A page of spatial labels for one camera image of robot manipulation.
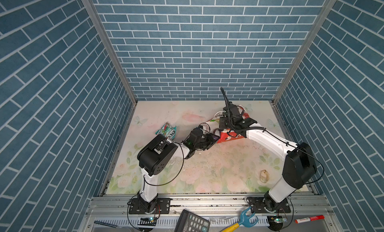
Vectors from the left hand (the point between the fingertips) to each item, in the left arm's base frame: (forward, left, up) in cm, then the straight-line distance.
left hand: (219, 140), depth 90 cm
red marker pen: (-40, -39, -5) cm, 56 cm away
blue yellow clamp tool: (-40, -10, -6) cm, 41 cm away
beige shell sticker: (-19, -25, -7) cm, 32 cm away
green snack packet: (+8, +33, -2) cm, 34 cm away
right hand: (+9, -1, +10) cm, 13 cm away
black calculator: (-40, +17, -5) cm, 44 cm away
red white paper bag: (+1, -2, +3) cm, 4 cm away
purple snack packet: (+1, +2, +1) cm, 3 cm away
